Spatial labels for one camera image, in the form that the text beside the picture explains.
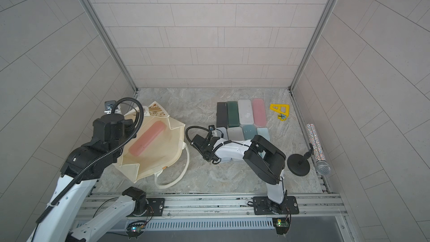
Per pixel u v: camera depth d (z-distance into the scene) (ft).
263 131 3.10
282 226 2.23
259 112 3.38
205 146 2.22
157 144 2.70
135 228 2.10
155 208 2.31
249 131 3.09
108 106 1.63
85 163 1.26
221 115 3.33
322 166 2.02
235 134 3.02
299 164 2.62
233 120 3.22
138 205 2.04
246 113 3.29
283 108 3.45
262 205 2.33
